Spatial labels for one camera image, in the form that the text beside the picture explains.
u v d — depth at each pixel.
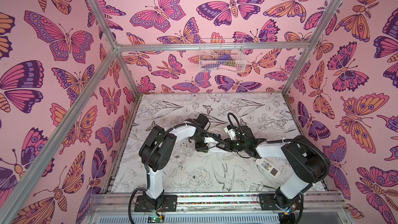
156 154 0.50
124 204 0.76
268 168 0.83
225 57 0.95
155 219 0.72
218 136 0.82
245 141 0.73
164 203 0.73
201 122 0.78
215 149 0.89
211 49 0.95
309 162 0.47
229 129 0.85
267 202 0.73
